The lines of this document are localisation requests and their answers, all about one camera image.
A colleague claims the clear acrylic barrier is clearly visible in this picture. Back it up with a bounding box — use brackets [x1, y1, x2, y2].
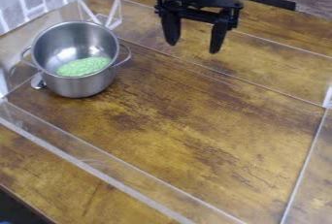
[0, 0, 332, 224]

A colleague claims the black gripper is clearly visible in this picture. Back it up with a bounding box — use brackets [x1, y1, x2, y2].
[156, 0, 244, 53]

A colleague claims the green bumpy object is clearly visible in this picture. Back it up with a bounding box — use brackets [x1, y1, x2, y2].
[57, 57, 112, 77]

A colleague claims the silver steel pot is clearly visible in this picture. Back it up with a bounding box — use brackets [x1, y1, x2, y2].
[21, 21, 132, 98]

